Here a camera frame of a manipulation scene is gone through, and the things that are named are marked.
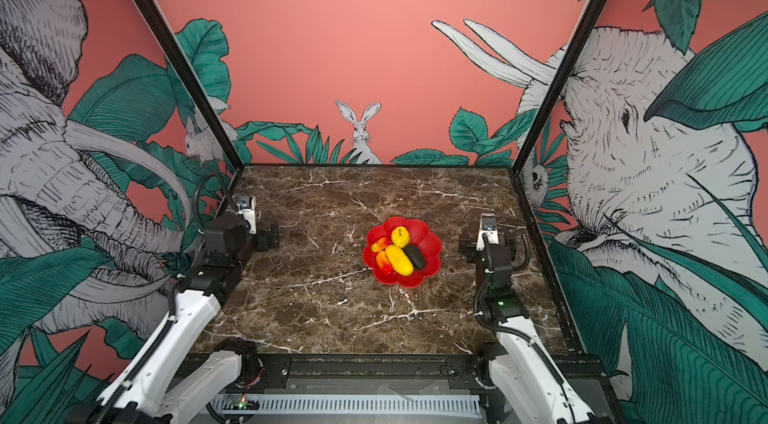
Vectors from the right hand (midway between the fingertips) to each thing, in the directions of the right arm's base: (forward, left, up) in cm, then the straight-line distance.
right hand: (482, 224), depth 79 cm
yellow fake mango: (-3, +22, -17) cm, 28 cm away
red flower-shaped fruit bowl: (+7, +15, -19) cm, 25 cm away
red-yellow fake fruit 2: (+2, +29, -16) cm, 33 cm away
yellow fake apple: (+5, +22, -14) cm, 26 cm away
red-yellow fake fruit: (-3, +27, -17) cm, 32 cm away
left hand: (+1, +61, +2) cm, 61 cm away
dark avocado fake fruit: (0, +17, -17) cm, 24 cm away
